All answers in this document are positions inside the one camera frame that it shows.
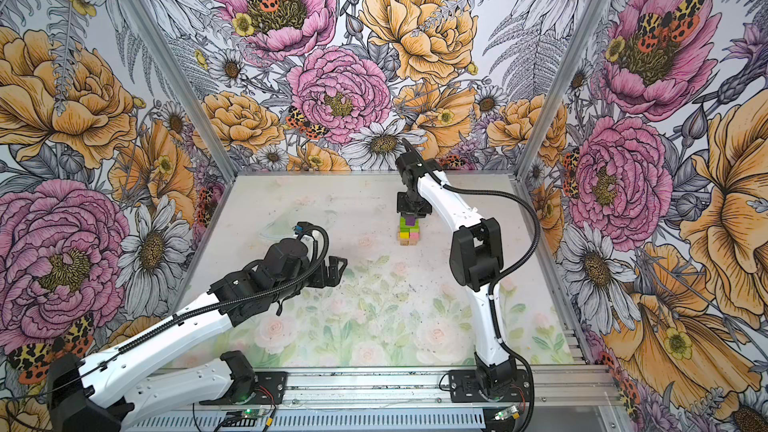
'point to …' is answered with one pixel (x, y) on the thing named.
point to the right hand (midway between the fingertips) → (411, 221)
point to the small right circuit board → (509, 412)
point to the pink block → (414, 235)
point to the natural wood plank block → (408, 242)
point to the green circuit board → (253, 413)
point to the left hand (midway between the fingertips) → (329, 270)
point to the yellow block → (404, 235)
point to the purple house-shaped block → (410, 220)
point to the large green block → (404, 228)
